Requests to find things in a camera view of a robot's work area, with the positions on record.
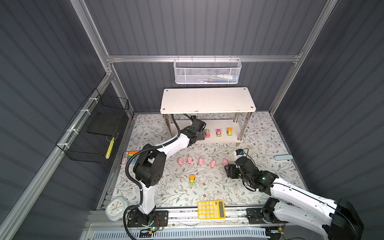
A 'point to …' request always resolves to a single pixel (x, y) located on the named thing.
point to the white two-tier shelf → (225, 111)
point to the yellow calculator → (211, 210)
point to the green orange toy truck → (230, 131)
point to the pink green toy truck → (208, 135)
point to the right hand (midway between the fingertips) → (230, 167)
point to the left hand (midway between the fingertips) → (197, 132)
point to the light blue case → (283, 157)
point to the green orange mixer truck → (192, 181)
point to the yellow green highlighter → (109, 149)
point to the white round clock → (116, 208)
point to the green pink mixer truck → (218, 132)
